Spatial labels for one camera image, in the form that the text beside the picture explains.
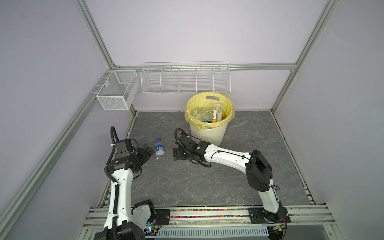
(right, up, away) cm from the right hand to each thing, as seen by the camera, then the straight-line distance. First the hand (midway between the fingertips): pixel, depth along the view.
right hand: (178, 154), depth 85 cm
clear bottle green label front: (+10, +24, +5) cm, 26 cm away
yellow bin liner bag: (+17, +33, +10) cm, 38 cm away
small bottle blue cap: (-13, +2, +9) cm, 16 cm away
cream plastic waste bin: (+21, +11, -1) cm, 23 cm away
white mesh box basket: (-41, +40, +12) cm, 58 cm away
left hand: (-15, 0, -6) cm, 16 cm away
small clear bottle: (+24, +24, 0) cm, 34 cm away
